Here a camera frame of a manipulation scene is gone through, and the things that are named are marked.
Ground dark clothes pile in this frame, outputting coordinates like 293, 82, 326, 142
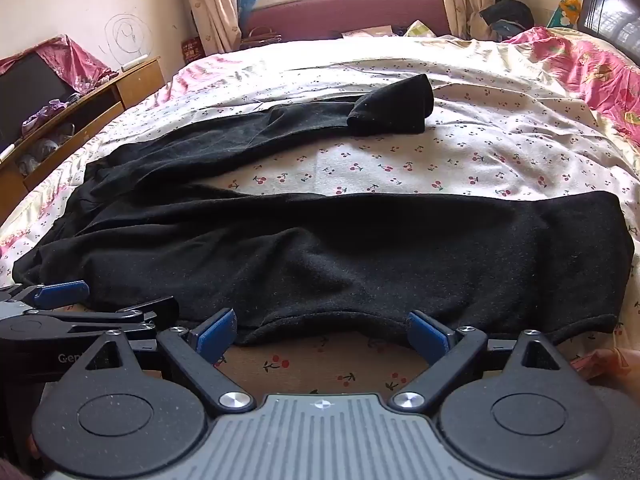
470, 0, 536, 41

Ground black television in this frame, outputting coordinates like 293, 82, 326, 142
0, 52, 76, 148

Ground pink floral quilt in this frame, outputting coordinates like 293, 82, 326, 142
0, 25, 640, 281

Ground brown handbag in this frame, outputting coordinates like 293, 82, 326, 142
240, 25, 283, 51

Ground maroon padded sofa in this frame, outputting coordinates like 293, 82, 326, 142
240, 0, 451, 48

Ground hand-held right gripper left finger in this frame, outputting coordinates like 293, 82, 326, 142
75, 308, 253, 415

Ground pink flat box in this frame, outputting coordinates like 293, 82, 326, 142
341, 25, 396, 40

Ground pink cloth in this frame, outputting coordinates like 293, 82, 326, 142
0, 34, 118, 96

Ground orange cloth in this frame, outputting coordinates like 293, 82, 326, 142
575, 345, 640, 386

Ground red box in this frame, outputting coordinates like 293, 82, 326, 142
181, 36, 205, 65

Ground black pants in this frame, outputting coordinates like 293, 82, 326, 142
12, 74, 636, 348

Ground dark wooden headboard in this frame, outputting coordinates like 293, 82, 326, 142
580, 0, 640, 53

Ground cherry print bedsheet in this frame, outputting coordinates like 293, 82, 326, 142
0, 35, 640, 401

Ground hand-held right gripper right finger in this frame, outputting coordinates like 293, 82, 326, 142
390, 311, 568, 413

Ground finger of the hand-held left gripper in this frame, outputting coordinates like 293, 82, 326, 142
0, 297, 181, 343
0, 281, 91, 318

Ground wooden cabinet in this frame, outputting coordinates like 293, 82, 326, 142
0, 55, 166, 221

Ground purple cloth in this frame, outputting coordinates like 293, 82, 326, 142
22, 92, 83, 136

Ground yellow printed bag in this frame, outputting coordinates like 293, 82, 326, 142
547, 0, 583, 28

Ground yellow green packet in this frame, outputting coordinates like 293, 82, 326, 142
404, 19, 437, 38

